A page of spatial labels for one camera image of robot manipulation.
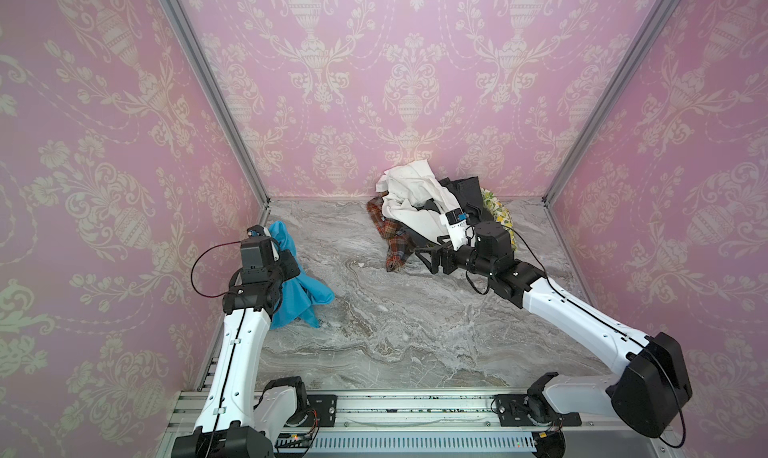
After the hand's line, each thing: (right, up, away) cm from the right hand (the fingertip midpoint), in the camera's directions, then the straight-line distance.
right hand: (429, 244), depth 77 cm
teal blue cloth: (-34, -14, -1) cm, 37 cm away
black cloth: (+19, +17, +35) cm, 44 cm away
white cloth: (-2, +16, +29) cm, 33 cm away
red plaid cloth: (-7, -2, +29) cm, 29 cm away
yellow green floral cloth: (+30, +10, +32) cm, 45 cm away
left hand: (-37, -3, +1) cm, 37 cm away
